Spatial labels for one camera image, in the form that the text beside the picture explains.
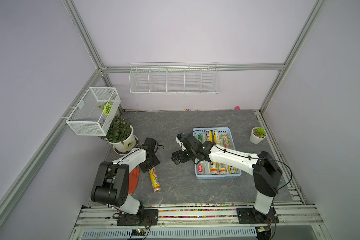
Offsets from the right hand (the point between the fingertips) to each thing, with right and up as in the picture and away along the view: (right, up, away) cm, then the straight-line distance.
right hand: (177, 155), depth 84 cm
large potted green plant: (-34, +11, +4) cm, 36 cm away
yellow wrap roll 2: (-13, -14, -1) cm, 19 cm away
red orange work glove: (-26, -15, +2) cm, 30 cm away
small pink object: (+48, +31, +40) cm, 70 cm away
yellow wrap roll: (+20, -6, -1) cm, 21 cm away
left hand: (-15, -8, +6) cm, 18 cm away
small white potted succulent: (+52, +11, +12) cm, 54 cm away
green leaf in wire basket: (-40, +27, -1) cm, 48 cm away
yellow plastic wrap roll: (+31, +5, +15) cm, 34 cm away
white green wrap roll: (+17, -8, +3) cm, 19 cm away
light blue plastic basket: (+33, +13, +17) cm, 39 cm away
